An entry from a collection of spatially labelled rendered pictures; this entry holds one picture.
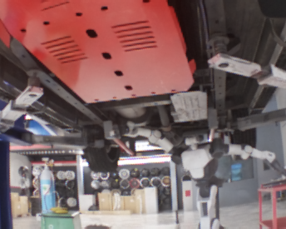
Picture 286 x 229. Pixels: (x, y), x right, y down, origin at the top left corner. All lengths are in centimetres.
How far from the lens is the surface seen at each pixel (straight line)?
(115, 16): 114
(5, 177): 284
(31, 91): 151
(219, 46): 130
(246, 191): 1220
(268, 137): 1255
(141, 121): 294
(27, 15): 115
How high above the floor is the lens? 98
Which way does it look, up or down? 16 degrees up
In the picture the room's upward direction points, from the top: 4 degrees counter-clockwise
